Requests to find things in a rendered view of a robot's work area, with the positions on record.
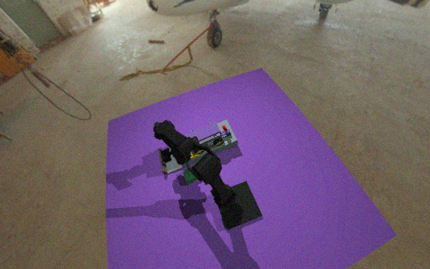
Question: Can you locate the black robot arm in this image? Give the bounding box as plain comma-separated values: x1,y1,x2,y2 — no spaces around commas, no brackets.
153,120,238,210

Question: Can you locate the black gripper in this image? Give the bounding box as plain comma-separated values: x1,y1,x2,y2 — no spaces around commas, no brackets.
161,136,199,162

